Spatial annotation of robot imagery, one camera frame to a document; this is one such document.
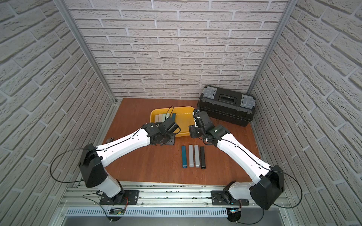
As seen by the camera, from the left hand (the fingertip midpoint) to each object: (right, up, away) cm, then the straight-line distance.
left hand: (174, 138), depth 81 cm
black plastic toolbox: (+36, +21, +15) cm, 44 cm away
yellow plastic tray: (+6, +12, +29) cm, 31 cm away
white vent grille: (-34, -36, -11) cm, 51 cm away
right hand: (+13, +7, -2) cm, 15 cm away
